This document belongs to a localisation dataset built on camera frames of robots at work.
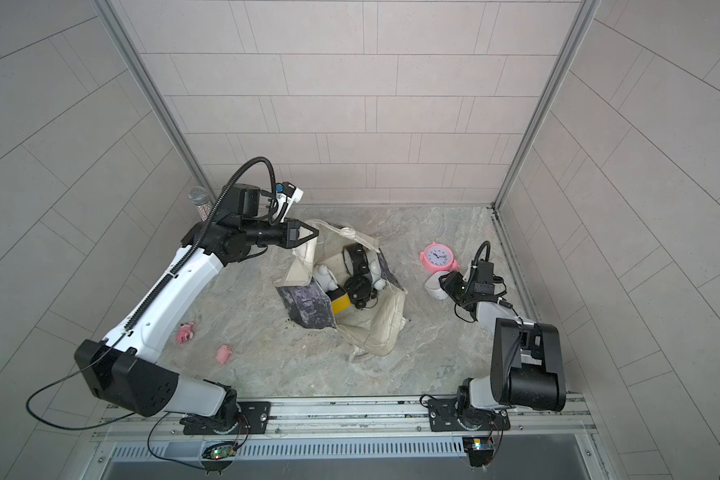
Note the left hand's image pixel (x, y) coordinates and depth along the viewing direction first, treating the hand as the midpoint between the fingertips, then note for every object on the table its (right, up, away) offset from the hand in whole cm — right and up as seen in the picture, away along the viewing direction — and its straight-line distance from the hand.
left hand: (322, 230), depth 71 cm
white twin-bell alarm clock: (+14, -16, +16) cm, 27 cm away
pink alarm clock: (+34, -10, +28) cm, 45 cm away
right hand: (+35, -15, +22) cm, 44 cm away
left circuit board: (-21, -48, -7) cm, 53 cm away
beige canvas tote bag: (+12, -28, +10) cm, 32 cm away
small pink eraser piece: (-28, -33, +8) cm, 44 cm away
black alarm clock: (+8, -17, +20) cm, 27 cm away
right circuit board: (+37, -51, -3) cm, 63 cm away
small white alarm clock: (+31, -17, +20) cm, 41 cm away
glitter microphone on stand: (-35, +9, +9) cm, 37 cm away
